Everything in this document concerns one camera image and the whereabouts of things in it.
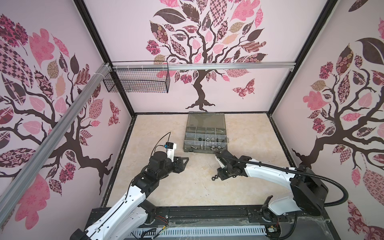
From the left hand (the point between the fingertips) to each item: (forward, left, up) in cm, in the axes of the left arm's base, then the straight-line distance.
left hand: (185, 161), depth 76 cm
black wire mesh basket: (+51, +32, +18) cm, 62 cm away
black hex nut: (-4, -16, -15) cm, 22 cm away
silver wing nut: (+17, -18, -14) cm, 28 cm away
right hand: (-1, -20, -13) cm, 23 cm away
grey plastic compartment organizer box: (+27, -13, -11) cm, 32 cm away
